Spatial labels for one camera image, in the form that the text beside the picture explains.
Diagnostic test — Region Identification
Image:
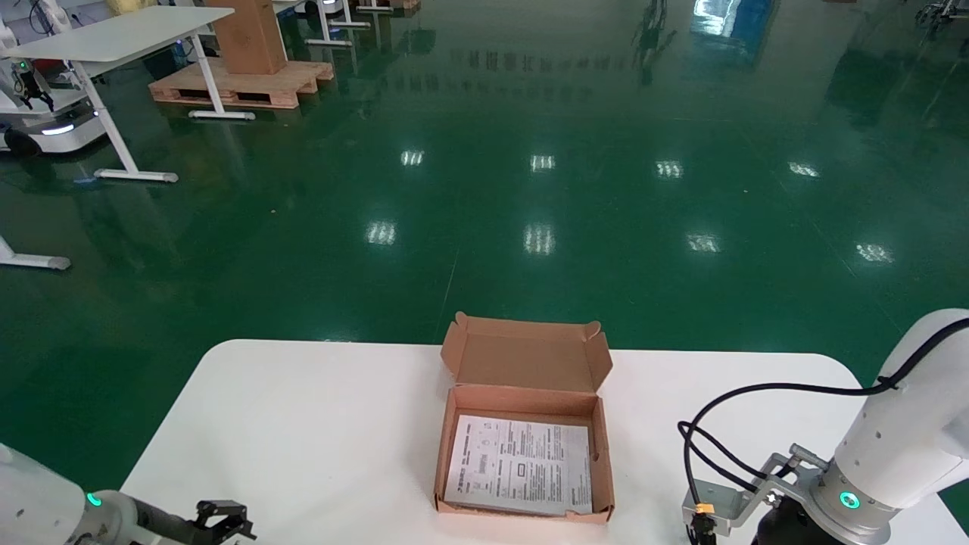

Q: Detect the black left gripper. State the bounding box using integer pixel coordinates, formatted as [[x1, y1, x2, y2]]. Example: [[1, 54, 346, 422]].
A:
[[133, 498, 257, 545]]

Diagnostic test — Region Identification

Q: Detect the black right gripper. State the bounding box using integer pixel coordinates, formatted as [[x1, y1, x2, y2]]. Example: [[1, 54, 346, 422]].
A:
[[749, 495, 843, 545]]

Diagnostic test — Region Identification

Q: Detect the brown cardboard storage box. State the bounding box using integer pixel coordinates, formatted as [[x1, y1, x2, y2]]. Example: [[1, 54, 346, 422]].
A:
[[433, 311, 615, 525]]

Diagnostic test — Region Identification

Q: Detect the white printed instruction sheet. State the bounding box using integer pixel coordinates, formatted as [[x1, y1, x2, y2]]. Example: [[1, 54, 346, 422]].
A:
[[444, 413, 594, 517]]

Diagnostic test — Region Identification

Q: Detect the white table foot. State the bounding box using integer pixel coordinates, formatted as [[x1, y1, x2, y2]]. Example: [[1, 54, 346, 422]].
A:
[[0, 235, 72, 272]]

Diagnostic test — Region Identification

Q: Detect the wooden pallet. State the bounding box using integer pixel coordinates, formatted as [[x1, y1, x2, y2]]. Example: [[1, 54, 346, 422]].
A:
[[148, 58, 335, 111]]

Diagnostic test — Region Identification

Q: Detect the white wheeled background robot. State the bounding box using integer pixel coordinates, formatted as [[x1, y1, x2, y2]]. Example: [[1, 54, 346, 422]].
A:
[[0, 15, 107, 158]]

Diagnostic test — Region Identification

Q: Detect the white background table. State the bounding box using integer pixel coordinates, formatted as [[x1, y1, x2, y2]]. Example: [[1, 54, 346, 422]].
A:
[[0, 6, 257, 185]]

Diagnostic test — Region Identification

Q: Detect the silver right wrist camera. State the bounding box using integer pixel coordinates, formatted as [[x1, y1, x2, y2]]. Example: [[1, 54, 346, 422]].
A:
[[681, 444, 830, 540]]

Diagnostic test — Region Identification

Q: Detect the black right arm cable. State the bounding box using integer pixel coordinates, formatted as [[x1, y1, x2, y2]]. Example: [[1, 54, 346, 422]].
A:
[[677, 317, 969, 545]]

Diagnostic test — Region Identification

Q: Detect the white table leg frame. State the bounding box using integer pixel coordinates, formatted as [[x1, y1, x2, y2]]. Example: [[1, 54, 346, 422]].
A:
[[304, 0, 394, 48]]

